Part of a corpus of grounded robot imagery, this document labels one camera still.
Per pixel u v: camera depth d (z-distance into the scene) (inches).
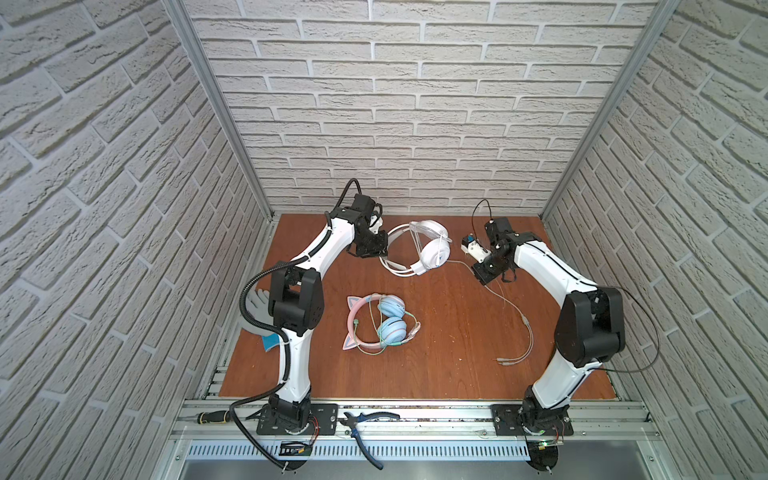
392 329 32.1
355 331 34.0
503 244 26.3
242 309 19.4
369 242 31.7
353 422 28.6
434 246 32.0
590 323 18.9
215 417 28.6
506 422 29.0
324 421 28.9
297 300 21.2
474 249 33.4
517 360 32.7
